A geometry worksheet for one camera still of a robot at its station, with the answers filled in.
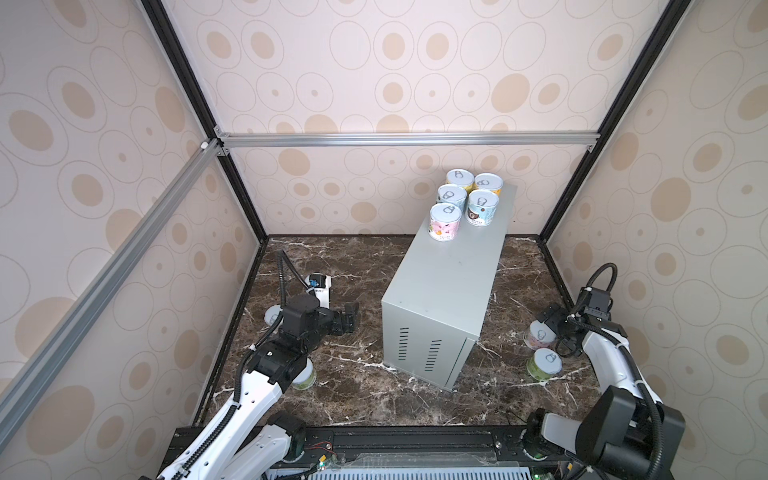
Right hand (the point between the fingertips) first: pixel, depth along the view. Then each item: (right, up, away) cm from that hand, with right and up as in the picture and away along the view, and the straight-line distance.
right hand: (558, 323), depth 86 cm
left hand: (-59, +8, -11) cm, 60 cm away
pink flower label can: (-5, -4, +1) cm, 6 cm away
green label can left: (-71, -14, -6) cm, 72 cm away
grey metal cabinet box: (-40, +7, -26) cm, 48 cm away
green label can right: (-6, -11, -3) cm, 13 cm away
